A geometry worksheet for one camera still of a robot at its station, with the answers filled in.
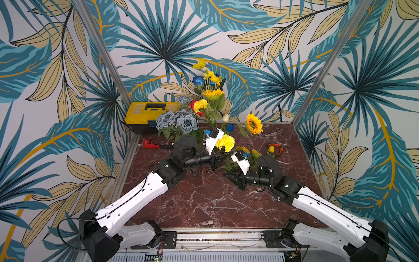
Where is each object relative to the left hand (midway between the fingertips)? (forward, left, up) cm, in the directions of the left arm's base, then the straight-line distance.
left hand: (231, 156), depth 62 cm
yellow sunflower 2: (+26, -21, -37) cm, 50 cm away
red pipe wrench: (+28, +48, -32) cm, 64 cm away
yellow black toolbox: (+40, +51, -19) cm, 68 cm away
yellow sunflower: (+24, -11, -28) cm, 38 cm away
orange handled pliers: (+31, -39, -33) cm, 59 cm away
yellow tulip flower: (+26, -31, -32) cm, 52 cm away
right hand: (-2, +2, -11) cm, 11 cm away
